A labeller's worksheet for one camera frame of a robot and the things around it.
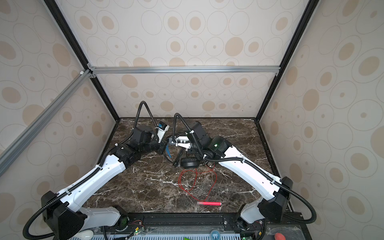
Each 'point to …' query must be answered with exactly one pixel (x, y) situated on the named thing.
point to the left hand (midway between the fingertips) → (171, 138)
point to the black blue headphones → (187, 162)
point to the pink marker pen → (209, 203)
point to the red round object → (278, 236)
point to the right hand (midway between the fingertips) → (193, 134)
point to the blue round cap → (215, 234)
